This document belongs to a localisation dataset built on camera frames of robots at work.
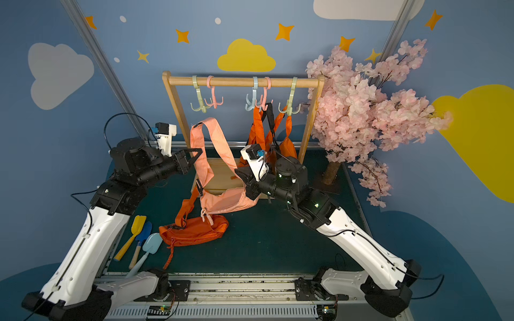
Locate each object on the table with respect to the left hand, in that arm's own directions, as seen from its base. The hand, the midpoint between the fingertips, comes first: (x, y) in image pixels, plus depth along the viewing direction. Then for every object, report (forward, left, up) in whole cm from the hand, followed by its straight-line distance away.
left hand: (200, 147), depth 61 cm
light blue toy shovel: (-17, +28, -44) cm, 55 cm away
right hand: (-6, -13, -2) cm, 15 cm away
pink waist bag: (-3, +1, -28) cm, 29 cm away
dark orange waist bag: (-11, +9, -40) cm, 43 cm away
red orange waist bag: (+18, -18, -10) cm, 27 cm away
